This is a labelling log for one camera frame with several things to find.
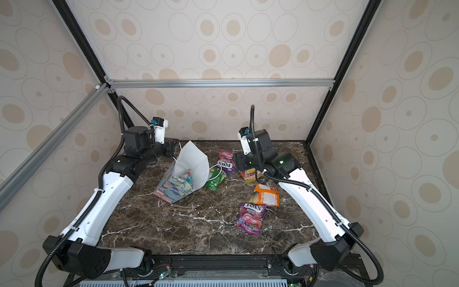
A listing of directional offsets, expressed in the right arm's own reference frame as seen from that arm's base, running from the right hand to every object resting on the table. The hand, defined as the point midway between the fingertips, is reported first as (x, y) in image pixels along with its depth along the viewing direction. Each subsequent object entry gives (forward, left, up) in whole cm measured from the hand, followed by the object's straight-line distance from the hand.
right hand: (246, 154), depth 72 cm
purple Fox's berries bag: (-14, -3, -29) cm, 32 cm away
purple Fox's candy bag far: (+20, +12, -27) cm, 36 cm away
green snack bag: (+8, +17, -28) cm, 34 cm away
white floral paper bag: (+6, +30, -22) cm, 38 cm away
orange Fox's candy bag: (-3, -10, -27) cm, 29 cm away
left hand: (+3, +26, +5) cm, 27 cm away
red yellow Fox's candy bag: (+10, -2, -28) cm, 30 cm away
